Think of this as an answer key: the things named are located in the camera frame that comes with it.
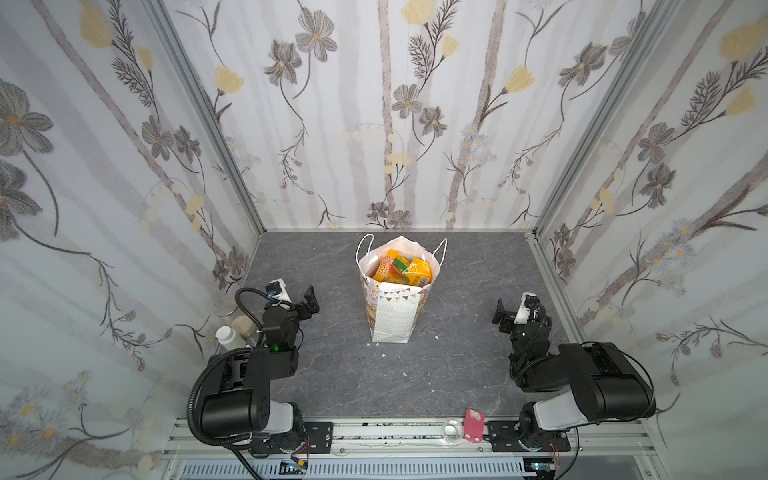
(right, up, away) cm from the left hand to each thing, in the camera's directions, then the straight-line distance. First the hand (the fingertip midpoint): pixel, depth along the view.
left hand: (295, 281), depth 88 cm
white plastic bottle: (-17, -15, -6) cm, 23 cm away
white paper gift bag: (+30, -7, -10) cm, 32 cm away
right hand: (+66, -4, 0) cm, 66 cm away
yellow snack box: (+30, +4, -4) cm, 31 cm away
